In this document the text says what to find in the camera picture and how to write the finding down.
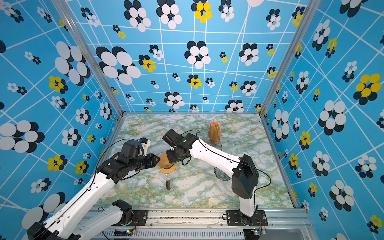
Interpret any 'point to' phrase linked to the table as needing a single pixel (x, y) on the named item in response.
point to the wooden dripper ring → (169, 170)
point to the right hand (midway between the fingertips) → (172, 158)
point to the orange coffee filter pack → (215, 131)
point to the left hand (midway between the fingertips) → (160, 158)
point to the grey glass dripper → (221, 174)
